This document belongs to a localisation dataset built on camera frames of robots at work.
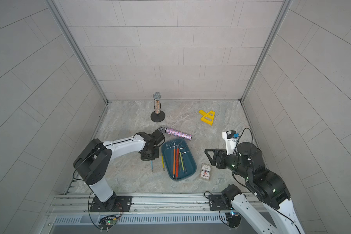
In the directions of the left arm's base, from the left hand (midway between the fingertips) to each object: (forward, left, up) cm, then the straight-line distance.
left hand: (157, 157), depth 89 cm
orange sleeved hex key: (-3, -11, +3) cm, 12 cm away
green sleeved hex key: (-2, -15, +3) cm, 15 cm away
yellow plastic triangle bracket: (+29, -34, +4) cm, 45 cm away
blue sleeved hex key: (-5, +2, +2) cm, 6 cm away
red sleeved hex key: (-4, -12, +3) cm, 13 cm away
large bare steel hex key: (+7, -7, +3) cm, 10 cm away
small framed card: (-9, -28, +4) cm, 30 cm away
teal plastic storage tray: (+4, -6, +4) cm, 8 cm away
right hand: (-9, -26, +29) cm, 40 cm away
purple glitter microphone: (+14, -13, +6) cm, 20 cm away
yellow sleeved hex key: (-4, -4, +3) cm, 7 cm away
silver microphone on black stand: (+30, +2, +4) cm, 30 cm away
